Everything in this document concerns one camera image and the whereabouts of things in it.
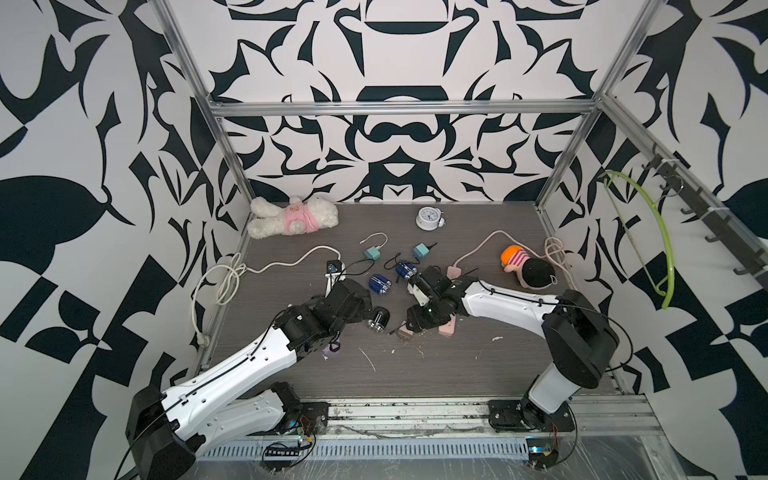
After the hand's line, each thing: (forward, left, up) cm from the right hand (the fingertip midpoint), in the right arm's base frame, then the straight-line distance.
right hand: (412, 319), depth 87 cm
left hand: (+2, +16, +14) cm, 22 cm away
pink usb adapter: (-4, +2, -1) cm, 5 cm away
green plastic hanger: (0, -55, +26) cm, 61 cm away
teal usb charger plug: (+26, -5, -2) cm, 26 cm away
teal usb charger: (+24, +12, -1) cm, 26 cm away
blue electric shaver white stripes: (+12, +9, -1) cm, 15 cm away
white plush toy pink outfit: (+35, +39, +6) cm, 52 cm away
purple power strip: (-8, +25, -3) cm, 26 cm away
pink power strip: (-3, -10, -2) cm, 10 cm away
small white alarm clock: (+39, -8, 0) cm, 40 cm away
